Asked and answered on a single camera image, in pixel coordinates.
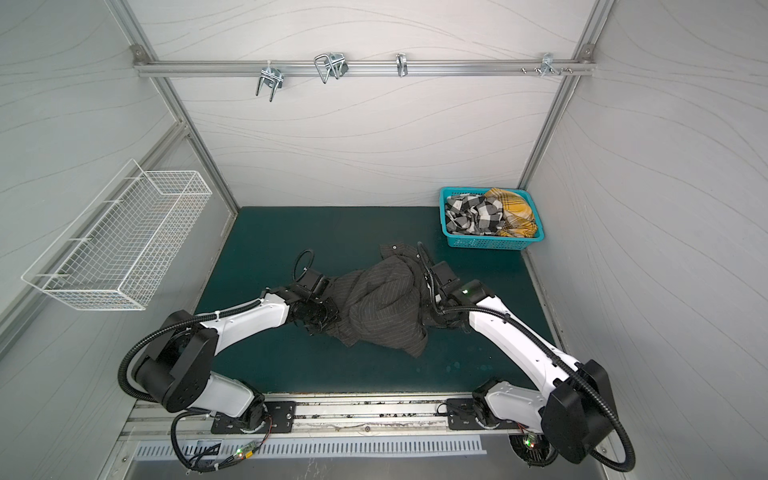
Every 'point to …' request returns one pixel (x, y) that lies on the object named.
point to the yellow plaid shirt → (519, 219)
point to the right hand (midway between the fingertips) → (430, 311)
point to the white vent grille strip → (241, 450)
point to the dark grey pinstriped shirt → (388, 304)
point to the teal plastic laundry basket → (489, 241)
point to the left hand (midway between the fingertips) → (347, 315)
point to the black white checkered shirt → (473, 214)
